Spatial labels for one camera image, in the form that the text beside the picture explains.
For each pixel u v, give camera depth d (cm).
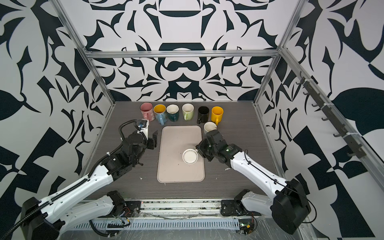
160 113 99
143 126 63
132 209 74
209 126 95
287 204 40
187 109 107
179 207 76
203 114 102
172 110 105
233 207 74
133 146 54
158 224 71
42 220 38
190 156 78
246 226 71
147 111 102
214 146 61
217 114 102
